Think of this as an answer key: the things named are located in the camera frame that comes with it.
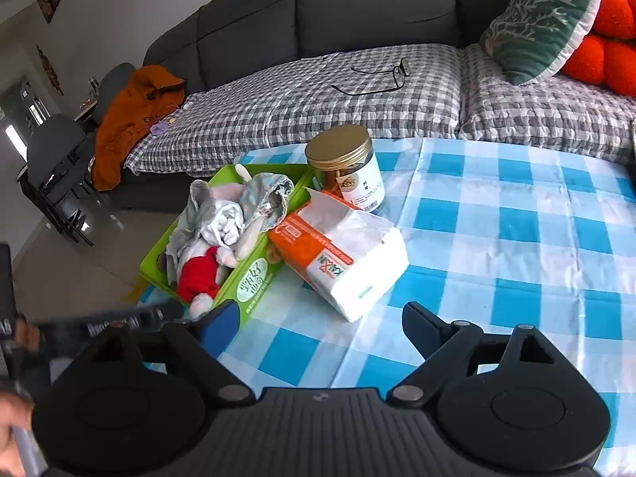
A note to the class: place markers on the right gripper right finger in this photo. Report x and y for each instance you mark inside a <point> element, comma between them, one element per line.
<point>446,348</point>

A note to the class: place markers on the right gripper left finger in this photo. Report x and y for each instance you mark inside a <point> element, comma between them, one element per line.
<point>199,344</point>

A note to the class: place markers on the red white plush toy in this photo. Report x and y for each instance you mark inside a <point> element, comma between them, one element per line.
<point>200,275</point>

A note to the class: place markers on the grey green towel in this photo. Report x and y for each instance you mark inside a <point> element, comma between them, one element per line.
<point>199,209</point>

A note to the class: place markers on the blue patterned fabric pouch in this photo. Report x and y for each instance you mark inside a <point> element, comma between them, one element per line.
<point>264,200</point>

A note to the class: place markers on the person left hand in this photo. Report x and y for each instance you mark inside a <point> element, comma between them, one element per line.
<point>16,411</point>

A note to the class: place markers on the green plastic storage box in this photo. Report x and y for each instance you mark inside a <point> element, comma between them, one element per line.
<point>246,283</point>

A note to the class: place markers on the orange white tissue pack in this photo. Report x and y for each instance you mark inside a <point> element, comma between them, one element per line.
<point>351,258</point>

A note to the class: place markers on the grey dining chair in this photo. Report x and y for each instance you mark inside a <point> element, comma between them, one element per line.
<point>60,153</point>

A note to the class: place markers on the gold lid snack jar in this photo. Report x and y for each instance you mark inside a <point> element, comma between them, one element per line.
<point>345,155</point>

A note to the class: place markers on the grey checkered sofa cover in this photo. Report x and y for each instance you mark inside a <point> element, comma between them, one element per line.
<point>452,93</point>

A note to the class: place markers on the orange jacket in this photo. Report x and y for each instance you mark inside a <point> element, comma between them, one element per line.
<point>150,94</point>

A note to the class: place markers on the black eyeglasses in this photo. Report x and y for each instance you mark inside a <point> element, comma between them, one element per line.
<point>366,82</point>

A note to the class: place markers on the orange red plush cushion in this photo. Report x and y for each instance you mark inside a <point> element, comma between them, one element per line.
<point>606,56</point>

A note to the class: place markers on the green branch pattern pillow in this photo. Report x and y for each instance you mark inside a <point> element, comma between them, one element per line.
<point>533,39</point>

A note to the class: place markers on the dark grey sofa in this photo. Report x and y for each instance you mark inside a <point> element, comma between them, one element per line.
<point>226,40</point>

